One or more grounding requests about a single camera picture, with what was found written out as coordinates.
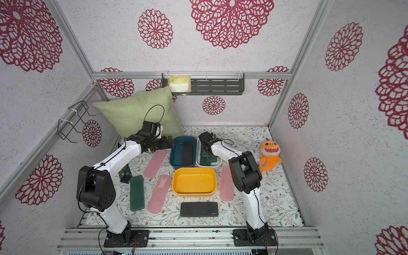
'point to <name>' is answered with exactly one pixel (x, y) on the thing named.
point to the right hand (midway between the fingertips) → (209, 150)
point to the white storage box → (197, 151)
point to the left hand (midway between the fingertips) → (168, 144)
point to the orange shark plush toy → (270, 151)
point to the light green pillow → (129, 112)
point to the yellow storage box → (194, 181)
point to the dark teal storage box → (176, 151)
